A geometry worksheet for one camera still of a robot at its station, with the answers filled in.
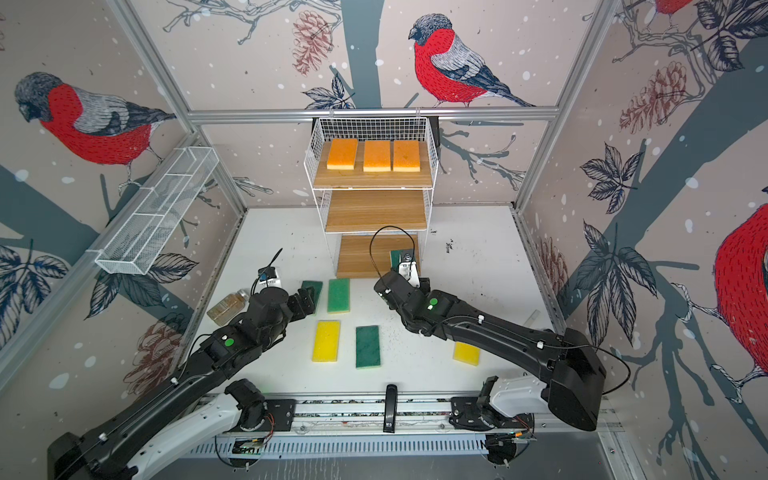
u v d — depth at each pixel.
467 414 0.73
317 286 0.98
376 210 0.87
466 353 0.84
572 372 0.40
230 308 0.90
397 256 0.80
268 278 0.67
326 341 0.85
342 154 0.74
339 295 0.96
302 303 0.70
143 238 0.73
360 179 0.71
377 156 0.73
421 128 0.79
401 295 0.57
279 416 0.73
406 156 0.74
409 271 0.67
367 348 0.83
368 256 1.07
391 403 0.73
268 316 0.57
